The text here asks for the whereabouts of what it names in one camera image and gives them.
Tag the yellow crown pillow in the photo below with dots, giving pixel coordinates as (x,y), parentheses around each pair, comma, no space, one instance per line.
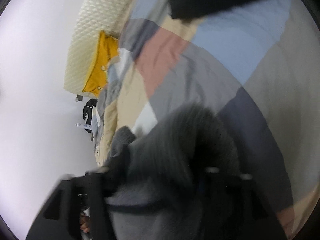
(96,77)

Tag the black bag on nightstand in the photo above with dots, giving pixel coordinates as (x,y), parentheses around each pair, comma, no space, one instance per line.
(87,111)

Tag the white spray bottle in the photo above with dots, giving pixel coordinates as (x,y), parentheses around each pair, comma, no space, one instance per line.
(84,126)

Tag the cream quilted headboard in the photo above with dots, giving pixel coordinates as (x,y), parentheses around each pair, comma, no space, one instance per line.
(94,16)

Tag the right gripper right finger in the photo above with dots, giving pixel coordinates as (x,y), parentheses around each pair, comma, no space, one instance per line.
(234,208)

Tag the wall socket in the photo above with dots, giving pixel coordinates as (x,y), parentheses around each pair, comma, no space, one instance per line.
(78,98)

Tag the patchwork quilt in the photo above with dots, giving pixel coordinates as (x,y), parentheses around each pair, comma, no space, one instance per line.
(255,66)

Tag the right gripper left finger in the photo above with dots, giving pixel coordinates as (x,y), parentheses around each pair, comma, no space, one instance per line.
(59,217)

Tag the grey fleece jacket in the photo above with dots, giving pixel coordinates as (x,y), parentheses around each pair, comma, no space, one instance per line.
(160,174)

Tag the person's right hand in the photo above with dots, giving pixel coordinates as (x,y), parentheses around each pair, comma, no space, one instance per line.
(85,222)

